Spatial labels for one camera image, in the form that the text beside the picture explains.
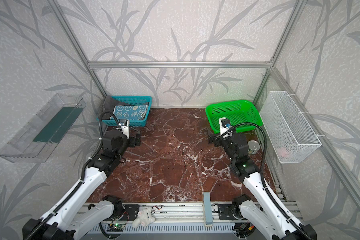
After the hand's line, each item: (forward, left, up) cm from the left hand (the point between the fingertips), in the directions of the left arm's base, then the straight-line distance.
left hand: (133, 125), depth 78 cm
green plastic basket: (+34, -70, -26) cm, 82 cm away
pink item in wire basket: (-13, -76, -2) cm, 77 cm away
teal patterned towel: (+26, +14, -19) cm, 35 cm away
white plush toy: (-39, -9, -20) cm, 45 cm away
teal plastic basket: (+38, +16, -18) cm, 45 cm away
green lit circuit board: (-43, +5, -25) cm, 50 cm away
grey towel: (+30, +29, -14) cm, 44 cm away
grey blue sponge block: (-35, -40, -22) cm, 57 cm away
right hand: (-1, -44, +5) cm, 44 cm away
